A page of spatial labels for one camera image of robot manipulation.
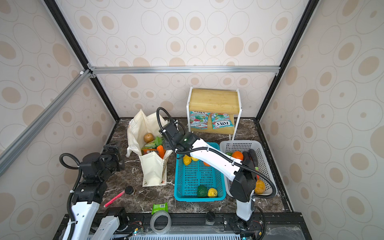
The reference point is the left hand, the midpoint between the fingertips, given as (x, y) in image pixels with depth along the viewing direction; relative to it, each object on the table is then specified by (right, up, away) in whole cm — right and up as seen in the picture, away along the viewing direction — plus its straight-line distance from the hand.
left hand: (127, 145), depth 71 cm
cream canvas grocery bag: (+11, -13, +7) cm, 18 cm away
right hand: (+19, +2, +8) cm, 21 cm away
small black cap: (-1, -23, +3) cm, 23 cm away
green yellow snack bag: (+7, -2, +20) cm, 22 cm away
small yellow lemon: (+32, -11, +23) cm, 41 cm away
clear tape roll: (+13, -35, +3) cm, 38 cm away
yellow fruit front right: (+41, -26, +7) cm, 49 cm away
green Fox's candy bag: (+48, +13, +24) cm, 55 cm away
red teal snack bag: (+35, +14, +22) cm, 44 cm away
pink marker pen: (-11, -30, +9) cm, 33 cm away
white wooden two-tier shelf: (+43, +24, +14) cm, 52 cm away
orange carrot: (+13, -5, +16) cm, 21 cm away
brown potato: (+3, +3, +23) cm, 23 cm away
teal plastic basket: (+29, -21, +17) cm, 39 cm away
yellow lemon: (+28, -11, +21) cm, 36 cm away
